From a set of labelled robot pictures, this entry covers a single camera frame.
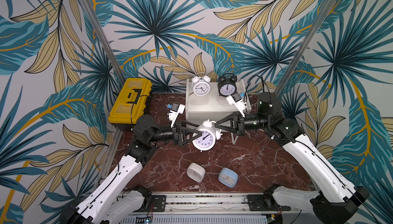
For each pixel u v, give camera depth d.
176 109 0.54
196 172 0.76
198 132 0.53
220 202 0.75
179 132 0.50
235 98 0.52
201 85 0.69
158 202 0.73
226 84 0.69
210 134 0.55
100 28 0.82
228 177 0.76
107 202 0.40
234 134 0.53
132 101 0.93
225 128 0.56
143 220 0.72
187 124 0.61
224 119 0.55
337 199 0.38
